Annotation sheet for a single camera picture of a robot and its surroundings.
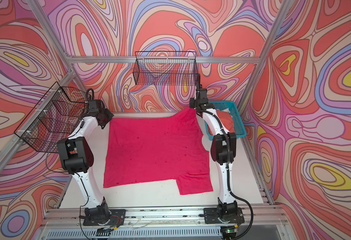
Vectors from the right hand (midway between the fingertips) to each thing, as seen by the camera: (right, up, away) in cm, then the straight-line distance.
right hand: (195, 102), depth 101 cm
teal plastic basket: (+29, -18, -2) cm, 34 cm away
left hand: (-56, -8, -1) cm, 56 cm away
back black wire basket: (-21, +22, -2) cm, 31 cm away
